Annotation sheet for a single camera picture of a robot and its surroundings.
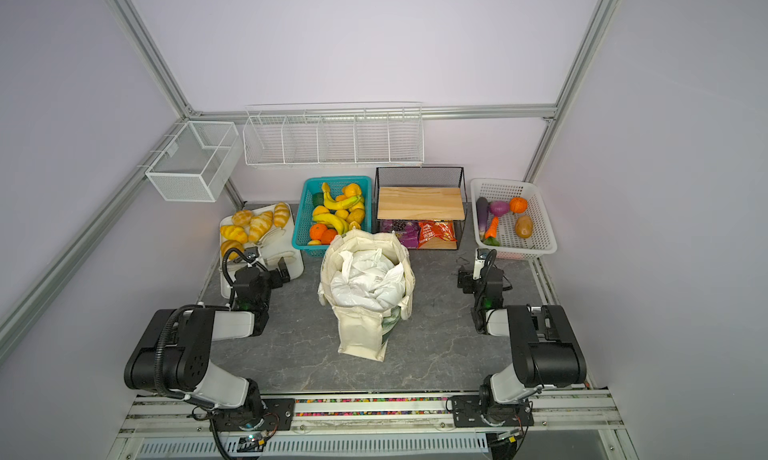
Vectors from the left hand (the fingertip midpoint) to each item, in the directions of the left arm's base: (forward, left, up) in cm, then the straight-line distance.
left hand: (269, 262), depth 93 cm
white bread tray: (+15, +2, -9) cm, 18 cm away
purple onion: (+21, -80, -4) cm, 83 cm away
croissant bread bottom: (+12, +18, -6) cm, 23 cm away
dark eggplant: (+22, -74, -3) cm, 77 cm away
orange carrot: (+12, -76, -6) cm, 77 cm away
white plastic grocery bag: (-13, -32, +8) cm, 35 cm away
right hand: (-5, -66, -3) cm, 67 cm away
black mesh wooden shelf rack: (+16, -50, +7) cm, 53 cm away
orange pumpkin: (+23, -88, -4) cm, 91 cm away
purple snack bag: (+11, -45, -2) cm, 46 cm away
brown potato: (+13, -88, -5) cm, 89 cm away
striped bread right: (+26, +3, -6) cm, 27 cm away
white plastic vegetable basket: (+21, -86, -9) cm, 89 cm away
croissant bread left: (+18, +19, -6) cm, 27 cm away
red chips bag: (+13, -57, -4) cm, 58 cm away
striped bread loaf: (+20, +10, -5) cm, 23 cm away
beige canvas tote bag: (-26, -30, +4) cm, 40 cm away
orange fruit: (+31, -25, 0) cm, 40 cm away
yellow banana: (+25, -20, -1) cm, 32 cm away
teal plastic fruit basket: (+26, -16, -3) cm, 31 cm away
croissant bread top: (+25, +17, -5) cm, 31 cm away
